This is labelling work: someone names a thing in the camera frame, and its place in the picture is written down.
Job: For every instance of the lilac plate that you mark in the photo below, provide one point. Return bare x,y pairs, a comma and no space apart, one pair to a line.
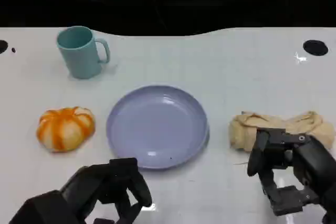
157,124

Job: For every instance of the pale green mug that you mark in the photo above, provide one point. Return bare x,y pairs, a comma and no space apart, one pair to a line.
78,58

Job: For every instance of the beige towel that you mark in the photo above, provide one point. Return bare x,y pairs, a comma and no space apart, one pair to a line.
262,123

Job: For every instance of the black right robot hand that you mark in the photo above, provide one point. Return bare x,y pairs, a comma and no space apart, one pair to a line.
315,166

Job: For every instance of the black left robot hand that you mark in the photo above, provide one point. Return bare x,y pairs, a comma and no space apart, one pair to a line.
86,187

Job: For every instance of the black round table grommet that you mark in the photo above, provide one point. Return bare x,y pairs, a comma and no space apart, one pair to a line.
315,47
2,47

